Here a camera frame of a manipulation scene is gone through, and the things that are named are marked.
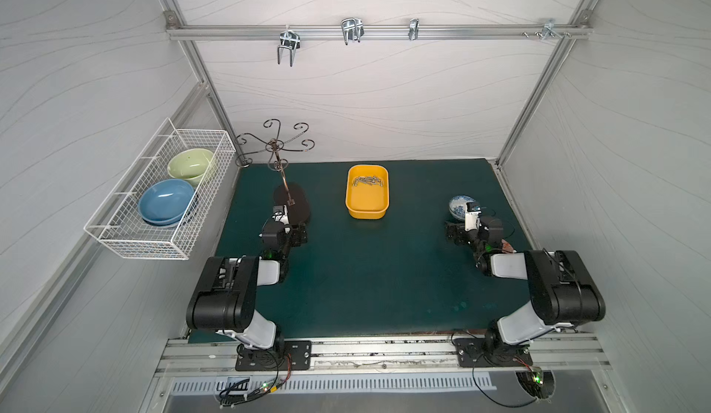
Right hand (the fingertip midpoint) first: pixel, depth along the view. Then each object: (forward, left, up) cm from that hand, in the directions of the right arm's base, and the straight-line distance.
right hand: (461, 218), depth 96 cm
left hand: (-5, +60, +1) cm, 60 cm away
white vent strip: (-49, +39, -5) cm, 62 cm away
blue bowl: (-18, +81, +30) cm, 88 cm away
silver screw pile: (+21, +34, -5) cm, 40 cm away
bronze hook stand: (+7, +62, +2) cm, 62 cm away
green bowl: (-5, +81, +30) cm, 86 cm away
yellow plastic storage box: (+14, +34, -3) cm, 37 cm away
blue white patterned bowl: (+9, -1, -4) cm, 10 cm away
